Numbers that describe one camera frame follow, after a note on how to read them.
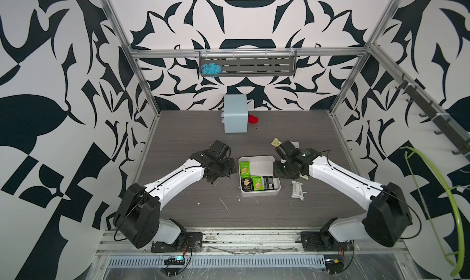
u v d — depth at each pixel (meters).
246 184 0.87
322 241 0.67
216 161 0.65
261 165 0.93
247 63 0.93
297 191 0.87
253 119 1.16
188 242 0.73
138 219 0.42
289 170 0.69
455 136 0.54
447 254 0.54
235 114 1.02
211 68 0.91
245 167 0.93
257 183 0.87
